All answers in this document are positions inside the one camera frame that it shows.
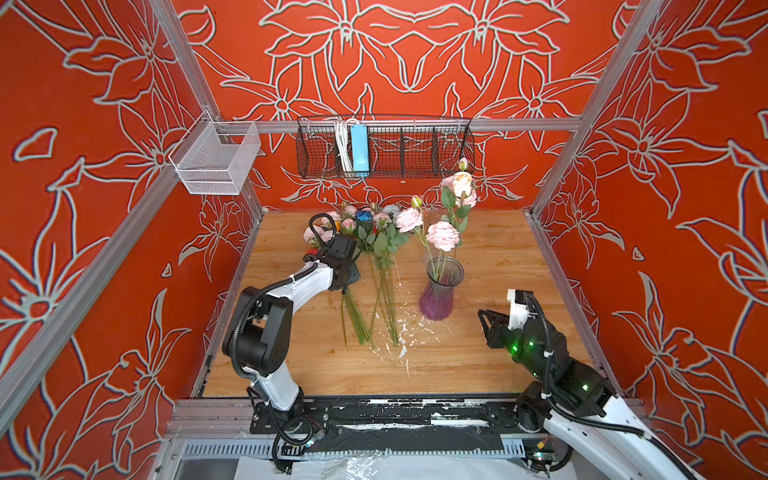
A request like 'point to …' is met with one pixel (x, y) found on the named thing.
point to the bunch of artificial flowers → (377, 233)
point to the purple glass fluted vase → (437, 293)
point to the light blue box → (360, 151)
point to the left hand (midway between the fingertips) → (349, 273)
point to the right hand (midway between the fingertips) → (476, 312)
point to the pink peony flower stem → (444, 237)
